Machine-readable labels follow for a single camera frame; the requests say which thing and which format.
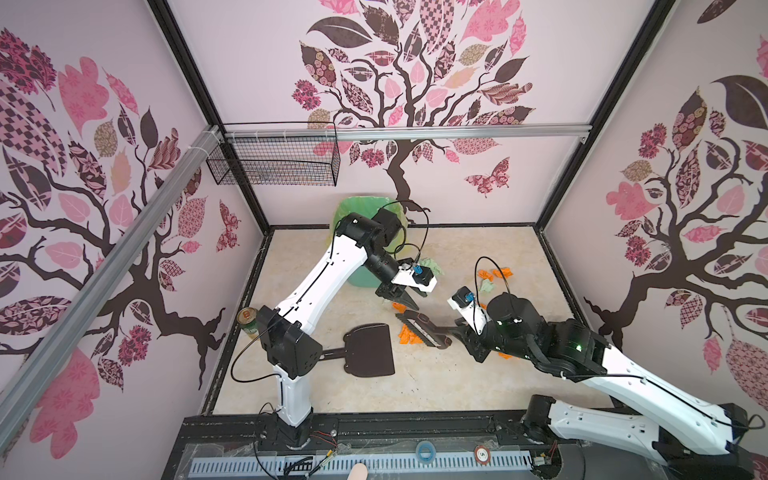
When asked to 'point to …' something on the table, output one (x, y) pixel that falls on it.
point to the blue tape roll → (425, 452)
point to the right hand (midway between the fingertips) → (454, 323)
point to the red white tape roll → (482, 455)
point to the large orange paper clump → (407, 337)
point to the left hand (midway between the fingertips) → (415, 298)
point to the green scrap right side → (486, 285)
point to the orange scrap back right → (506, 271)
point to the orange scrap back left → (486, 275)
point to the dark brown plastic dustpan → (367, 351)
